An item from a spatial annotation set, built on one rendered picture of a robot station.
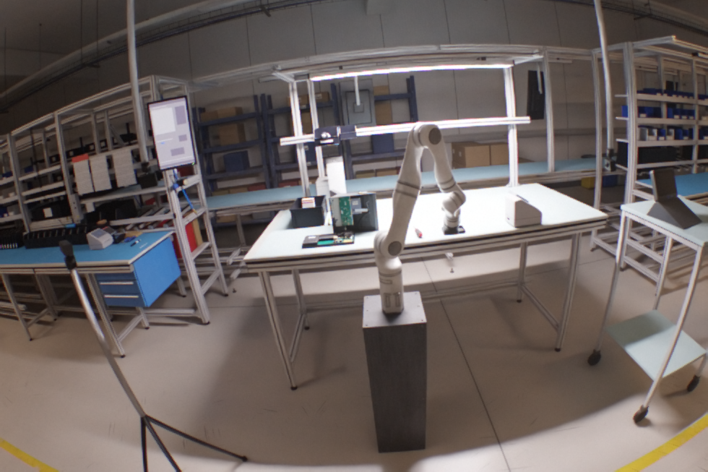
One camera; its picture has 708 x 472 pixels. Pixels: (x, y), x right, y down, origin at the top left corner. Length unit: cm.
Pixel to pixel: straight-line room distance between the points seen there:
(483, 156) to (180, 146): 406
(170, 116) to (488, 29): 538
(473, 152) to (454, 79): 155
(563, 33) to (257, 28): 567
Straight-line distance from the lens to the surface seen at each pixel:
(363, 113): 354
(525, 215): 180
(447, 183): 132
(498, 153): 526
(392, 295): 132
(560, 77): 704
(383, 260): 130
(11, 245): 467
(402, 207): 120
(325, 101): 533
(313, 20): 609
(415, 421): 171
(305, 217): 202
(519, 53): 222
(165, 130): 253
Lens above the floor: 160
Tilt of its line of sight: 15 degrees down
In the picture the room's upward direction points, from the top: 7 degrees counter-clockwise
